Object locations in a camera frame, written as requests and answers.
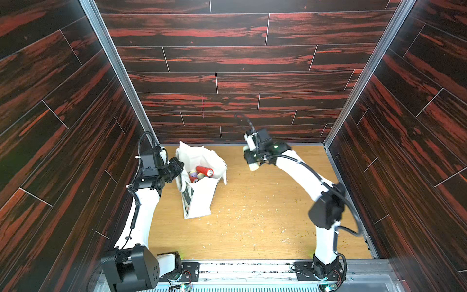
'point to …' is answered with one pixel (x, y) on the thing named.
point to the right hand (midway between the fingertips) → (252, 153)
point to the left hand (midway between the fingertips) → (185, 162)
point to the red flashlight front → (193, 175)
